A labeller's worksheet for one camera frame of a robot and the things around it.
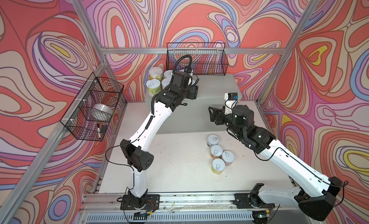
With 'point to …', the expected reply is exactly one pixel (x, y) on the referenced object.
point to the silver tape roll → (102, 109)
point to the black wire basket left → (89, 117)
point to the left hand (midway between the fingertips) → (192, 85)
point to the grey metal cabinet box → (193, 118)
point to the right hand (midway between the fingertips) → (216, 111)
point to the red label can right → (228, 157)
